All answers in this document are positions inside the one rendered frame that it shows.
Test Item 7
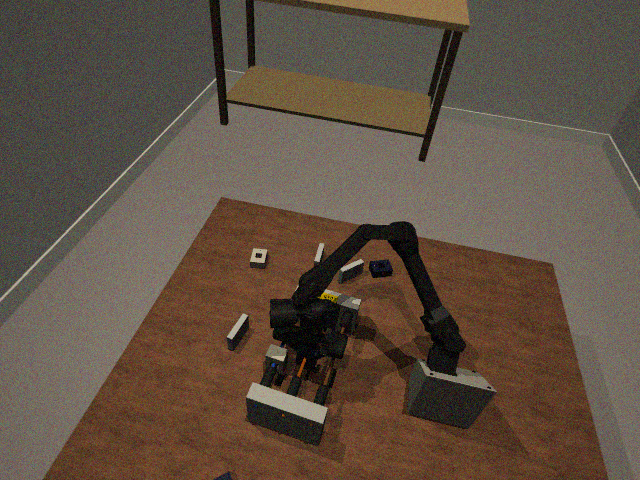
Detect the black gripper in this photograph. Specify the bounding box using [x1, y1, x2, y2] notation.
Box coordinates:
[273, 322, 348, 359]

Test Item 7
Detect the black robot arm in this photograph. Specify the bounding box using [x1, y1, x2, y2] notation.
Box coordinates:
[270, 221, 466, 376]

